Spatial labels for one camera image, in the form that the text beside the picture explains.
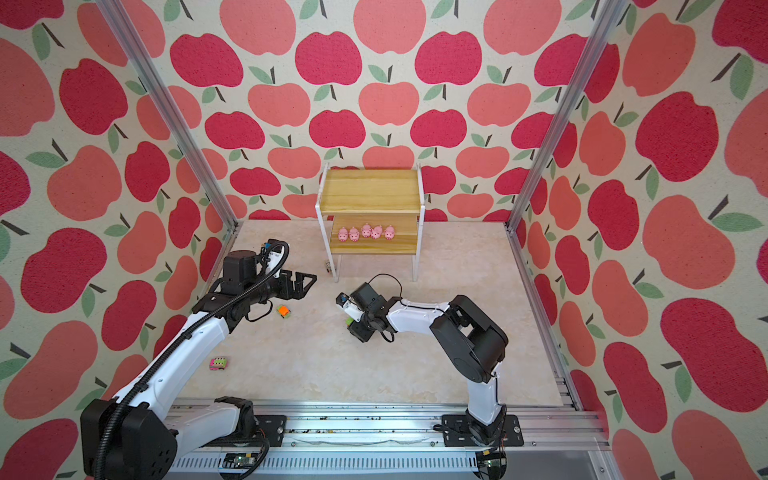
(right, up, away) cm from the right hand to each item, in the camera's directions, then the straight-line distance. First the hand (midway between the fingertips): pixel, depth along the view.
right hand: (362, 321), depth 93 cm
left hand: (-14, +15, -13) cm, 25 cm away
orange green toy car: (-25, +3, 0) cm, 25 cm away
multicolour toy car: (-3, +2, -9) cm, 10 cm away
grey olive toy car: (-14, +16, +14) cm, 25 cm away
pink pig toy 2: (-3, +28, 0) cm, 28 cm away
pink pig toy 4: (+5, +28, +1) cm, 29 cm away
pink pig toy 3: (+1, +29, +2) cm, 29 cm away
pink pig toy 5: (+8, +28, 0) cm, 30 cm away
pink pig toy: (-6, +28, 0) cm, 28 cm away
